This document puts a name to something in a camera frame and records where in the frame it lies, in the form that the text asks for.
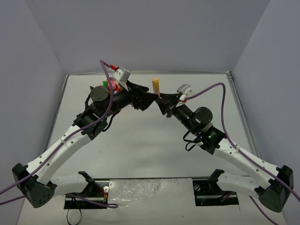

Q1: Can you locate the pink-capped clear bottle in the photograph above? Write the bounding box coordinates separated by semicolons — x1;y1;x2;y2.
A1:
108;81;118;91

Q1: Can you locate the small orange cap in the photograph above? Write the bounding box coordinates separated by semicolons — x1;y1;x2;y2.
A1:
152;78;159;91

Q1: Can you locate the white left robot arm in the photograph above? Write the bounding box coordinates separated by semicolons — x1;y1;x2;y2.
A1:
12;82;158;208

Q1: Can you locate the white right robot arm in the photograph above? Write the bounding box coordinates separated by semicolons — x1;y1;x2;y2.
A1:
156;94;293;213

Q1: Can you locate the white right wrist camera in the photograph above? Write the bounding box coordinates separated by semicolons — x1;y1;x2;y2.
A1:
177;84;193;102

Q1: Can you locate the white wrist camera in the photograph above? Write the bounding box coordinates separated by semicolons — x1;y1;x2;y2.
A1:
177;84;193;102
112;67;131;90

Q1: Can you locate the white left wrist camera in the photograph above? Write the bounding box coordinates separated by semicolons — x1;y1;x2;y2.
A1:
112;67;131;90

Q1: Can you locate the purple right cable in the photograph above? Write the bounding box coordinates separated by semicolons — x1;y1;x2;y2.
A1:
186;82;300;225

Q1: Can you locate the aluminium table edge rail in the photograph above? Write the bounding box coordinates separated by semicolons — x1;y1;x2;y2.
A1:
226;71;262;158

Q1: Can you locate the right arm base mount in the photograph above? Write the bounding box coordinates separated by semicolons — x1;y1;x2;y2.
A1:
192;169;239;207

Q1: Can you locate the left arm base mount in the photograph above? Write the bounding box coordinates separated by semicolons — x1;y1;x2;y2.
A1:
64;182;108;225

